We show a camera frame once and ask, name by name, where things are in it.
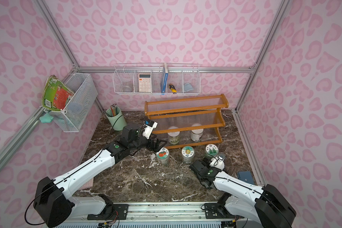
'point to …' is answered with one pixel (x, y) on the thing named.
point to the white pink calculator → (145, 82)
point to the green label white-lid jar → (173, 137)
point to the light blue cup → (187, 87)
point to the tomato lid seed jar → (163, 155)
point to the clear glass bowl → (127, 89)
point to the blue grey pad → (246, 176)
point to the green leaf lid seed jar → (212, 149)
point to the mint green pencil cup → (118, 122)
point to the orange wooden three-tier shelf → (187, 121)
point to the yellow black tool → (173, 88)
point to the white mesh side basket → (71, 116)
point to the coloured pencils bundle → (113, 109)
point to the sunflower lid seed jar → (187, 154)
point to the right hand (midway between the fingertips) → (213, 162)
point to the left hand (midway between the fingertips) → (161, 136)
